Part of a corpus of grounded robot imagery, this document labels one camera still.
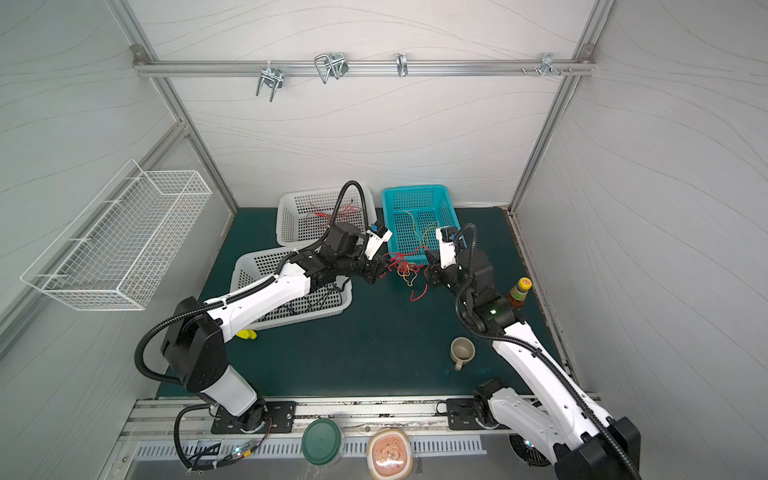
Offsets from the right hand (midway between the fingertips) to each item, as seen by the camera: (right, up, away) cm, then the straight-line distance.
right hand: (434, 244), depth 74 cm
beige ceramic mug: (+9, -31, +9) cm, 33 cm away
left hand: (-9, -5, +5) cm, 12 cm away
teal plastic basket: (-2, +10, +40) cm, 41 cm away
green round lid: (-26, -41, -13) cm, 50 cm away
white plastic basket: (-47, +10, +44) cm, 65 cm away
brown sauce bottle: (+24, -14, +5) cm, 28 cm away
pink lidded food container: (-11, -47, -8) cm, 49 cm away
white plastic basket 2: (-54, -7, +21) cm, 58 cm away
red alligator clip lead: (-39, +10, +44) cm, 59 cm away
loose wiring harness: (-46, -48, -7) cm, 67 cm away
